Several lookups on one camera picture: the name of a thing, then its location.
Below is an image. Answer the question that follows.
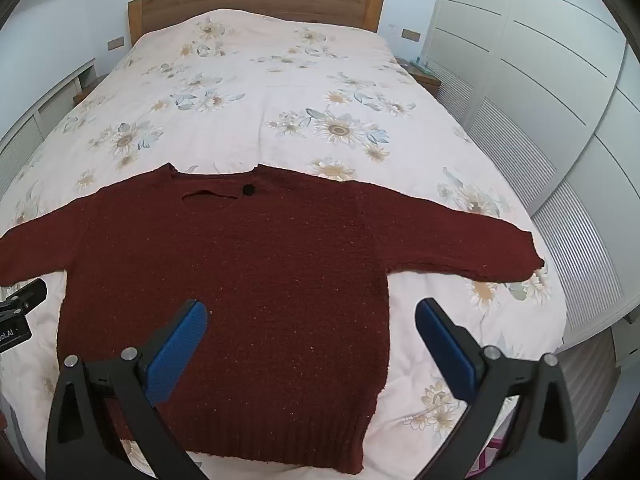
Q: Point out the pink plastic stool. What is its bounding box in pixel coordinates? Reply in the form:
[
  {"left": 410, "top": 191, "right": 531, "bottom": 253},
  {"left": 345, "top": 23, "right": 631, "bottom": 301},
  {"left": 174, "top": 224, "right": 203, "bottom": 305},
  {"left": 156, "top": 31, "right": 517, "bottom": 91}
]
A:
[{"left": 473, "top": 436, "right": 507, "bottom": 480}]

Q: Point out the floral bed quilt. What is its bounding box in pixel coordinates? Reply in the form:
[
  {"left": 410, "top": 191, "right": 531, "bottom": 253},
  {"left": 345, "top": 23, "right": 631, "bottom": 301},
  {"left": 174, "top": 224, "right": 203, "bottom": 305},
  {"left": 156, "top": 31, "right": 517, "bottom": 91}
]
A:
[{"left": 0, "top": 9, "right": 568, "bottom": 480}]

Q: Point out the wooden nightstand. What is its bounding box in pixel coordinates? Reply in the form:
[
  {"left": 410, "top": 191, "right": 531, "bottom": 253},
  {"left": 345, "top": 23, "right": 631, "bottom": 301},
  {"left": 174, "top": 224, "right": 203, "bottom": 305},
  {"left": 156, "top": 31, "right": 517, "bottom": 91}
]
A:
[{"left": 396, "top": 56, "right": 443, "bottom": 99}]

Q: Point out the dark red knit sweater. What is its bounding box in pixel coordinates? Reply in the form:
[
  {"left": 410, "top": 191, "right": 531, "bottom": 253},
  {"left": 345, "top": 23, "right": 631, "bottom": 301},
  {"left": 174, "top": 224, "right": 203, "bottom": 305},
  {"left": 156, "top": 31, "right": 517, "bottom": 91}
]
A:
[{"left": 0, "top": 163, "right": 546, "bottom": 476}]

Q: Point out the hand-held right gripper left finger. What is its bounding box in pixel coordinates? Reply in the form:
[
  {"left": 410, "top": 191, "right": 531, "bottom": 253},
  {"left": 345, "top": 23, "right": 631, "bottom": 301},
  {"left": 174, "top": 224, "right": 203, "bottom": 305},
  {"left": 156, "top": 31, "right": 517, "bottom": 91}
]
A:
[{"left": 45, "top": 299, "right": 209, "bottom": 480}]

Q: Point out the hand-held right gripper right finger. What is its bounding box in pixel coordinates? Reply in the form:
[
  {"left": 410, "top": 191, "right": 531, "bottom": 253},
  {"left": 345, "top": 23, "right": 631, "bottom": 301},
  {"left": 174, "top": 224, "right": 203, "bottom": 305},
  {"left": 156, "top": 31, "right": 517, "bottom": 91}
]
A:
[{"left": 416, "top": 298, "right": 579, "bottom": 480}]

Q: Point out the wooden headboard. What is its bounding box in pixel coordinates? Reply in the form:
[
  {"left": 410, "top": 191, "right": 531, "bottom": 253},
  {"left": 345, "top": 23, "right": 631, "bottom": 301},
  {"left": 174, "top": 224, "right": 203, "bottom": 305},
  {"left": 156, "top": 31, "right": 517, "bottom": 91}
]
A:
[{"left": 127, "top": 0, "right": 386, "bottom": 49}]

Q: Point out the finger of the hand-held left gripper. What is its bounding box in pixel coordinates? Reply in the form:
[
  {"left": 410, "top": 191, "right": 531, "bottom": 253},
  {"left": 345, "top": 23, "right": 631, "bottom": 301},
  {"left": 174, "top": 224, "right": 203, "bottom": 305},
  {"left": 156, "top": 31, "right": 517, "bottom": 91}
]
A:
[{"left": 0, "top": 279, "right": 48, "bottom": 316}]

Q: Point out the white radiator cover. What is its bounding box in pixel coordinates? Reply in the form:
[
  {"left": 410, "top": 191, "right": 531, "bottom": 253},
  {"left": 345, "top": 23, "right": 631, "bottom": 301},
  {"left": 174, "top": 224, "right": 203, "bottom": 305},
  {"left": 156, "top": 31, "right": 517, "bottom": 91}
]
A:
[{"left": 0, "top": 58, "right": 98, "bottom": 187}]

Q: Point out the white louvered wardrobe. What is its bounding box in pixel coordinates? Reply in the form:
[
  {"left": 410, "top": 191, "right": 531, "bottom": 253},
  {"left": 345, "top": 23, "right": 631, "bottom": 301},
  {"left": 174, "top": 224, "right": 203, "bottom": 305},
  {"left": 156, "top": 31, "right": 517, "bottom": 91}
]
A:
[{"left": 419, "top": 0, "right": 640, "bottom": 346}]

